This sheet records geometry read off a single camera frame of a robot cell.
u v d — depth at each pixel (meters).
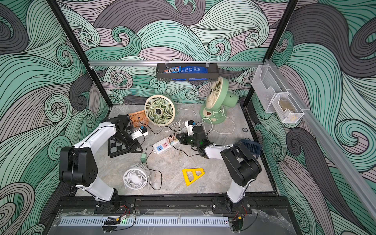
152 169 0.85
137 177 0.73
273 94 0.71
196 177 0.82
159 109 0.98
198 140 0.72
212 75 0.93
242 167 0.47
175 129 1.03
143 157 0.88
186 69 0.92
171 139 0.92
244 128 1.07
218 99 0.86
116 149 0.90
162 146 0.93
